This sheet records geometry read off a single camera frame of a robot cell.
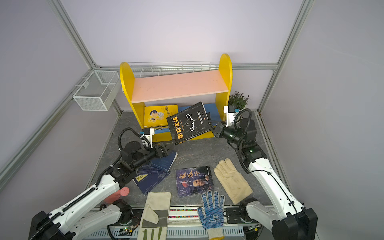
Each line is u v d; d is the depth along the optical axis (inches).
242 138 20.8
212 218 29.0
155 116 35.9
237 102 39.2
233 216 29.1
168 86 30.4
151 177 34.2
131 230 27.9
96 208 19.1
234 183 33.2
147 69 36.9
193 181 33.2
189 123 28.0
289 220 14.9
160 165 34.8
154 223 28.0
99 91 39.2
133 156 22.3
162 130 35.9
